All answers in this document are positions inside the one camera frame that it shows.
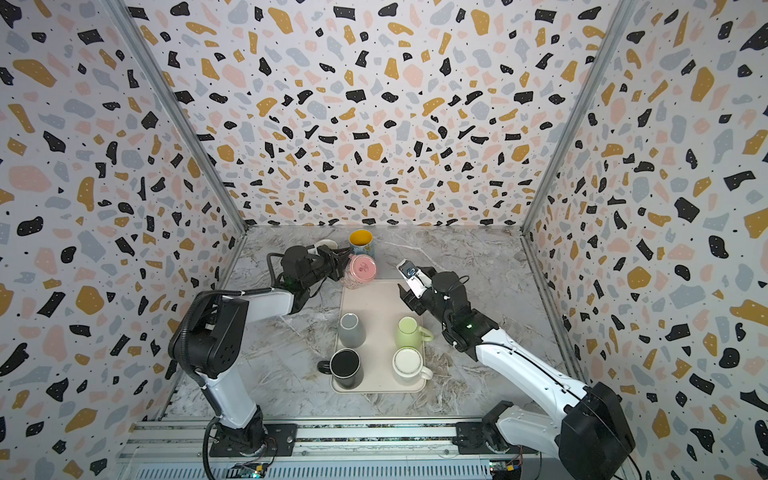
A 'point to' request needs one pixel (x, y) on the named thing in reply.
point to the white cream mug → (407, 365)
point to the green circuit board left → (247, 470)
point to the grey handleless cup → (352, 333)
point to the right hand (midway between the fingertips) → (408, 270)
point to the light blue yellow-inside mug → (362, 242)
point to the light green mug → (410, 334)
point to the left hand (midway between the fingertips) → (355, 242)
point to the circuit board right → (501, 471)
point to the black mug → (345, 367)
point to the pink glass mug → (359, 269)
